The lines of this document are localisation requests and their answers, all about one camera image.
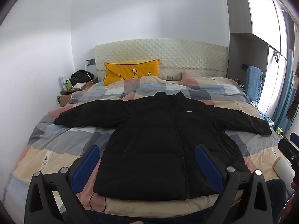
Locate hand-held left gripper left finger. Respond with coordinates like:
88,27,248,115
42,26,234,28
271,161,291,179
24,144,101,224

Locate white charger cable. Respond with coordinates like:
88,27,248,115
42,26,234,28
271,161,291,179
77,61,93,91

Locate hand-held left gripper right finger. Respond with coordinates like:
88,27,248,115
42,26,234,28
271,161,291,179
195,144,274,224

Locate blue curtain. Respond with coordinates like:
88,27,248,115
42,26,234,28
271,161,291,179
272,50,295,131

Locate black puffer jacket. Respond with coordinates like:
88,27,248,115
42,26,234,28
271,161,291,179
54,92,272,201

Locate black bag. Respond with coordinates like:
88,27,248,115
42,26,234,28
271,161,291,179
71,70,95,85

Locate grey wardrobe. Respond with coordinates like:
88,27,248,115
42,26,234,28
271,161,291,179
222,0,269,87

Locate blue cloth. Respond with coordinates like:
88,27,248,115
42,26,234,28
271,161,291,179
258,111,274,125

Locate patchwork quilt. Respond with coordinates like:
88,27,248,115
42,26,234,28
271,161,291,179
5,76,278,215

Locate red black cord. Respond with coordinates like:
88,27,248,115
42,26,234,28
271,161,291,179
90,192,107,213

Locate yellow crown pillow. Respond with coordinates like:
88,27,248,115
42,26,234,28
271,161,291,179
103,59,161,86

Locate white roll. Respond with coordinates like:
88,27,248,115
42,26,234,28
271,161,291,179
273,157,295,184

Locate cream quilted headboard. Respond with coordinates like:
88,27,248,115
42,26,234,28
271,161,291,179
95,38,229,85

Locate blue towel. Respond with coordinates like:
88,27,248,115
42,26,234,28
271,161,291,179
245,65,264,105

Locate person's dark trousers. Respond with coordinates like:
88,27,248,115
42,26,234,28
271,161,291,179
86,179,287,224

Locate wooden nightstand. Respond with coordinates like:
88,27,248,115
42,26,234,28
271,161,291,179
57,77,99,108

